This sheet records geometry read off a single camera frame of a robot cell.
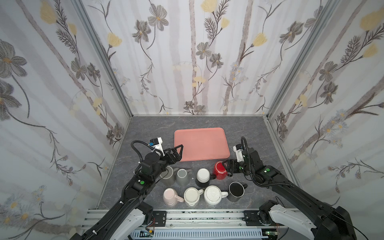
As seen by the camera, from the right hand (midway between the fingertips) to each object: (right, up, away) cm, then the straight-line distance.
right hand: (224, 160), depth 81 cm
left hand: (-26, +9, -7) cm, 29 cm away
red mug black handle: (-2, -6, +1) cm, 7 cm away
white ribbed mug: (-7, -16, -6) cm, 19 cm away
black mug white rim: (+5, -14, -6) cm, 16 cm away
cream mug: (-18, -17, -5) cm, 26 cm away
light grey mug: (-23, -9, -2) cm, 25 cm away
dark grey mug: (-30, -10, -2) cm, 32 cm away
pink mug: (-29, -17, -8) cm, 34 cm away
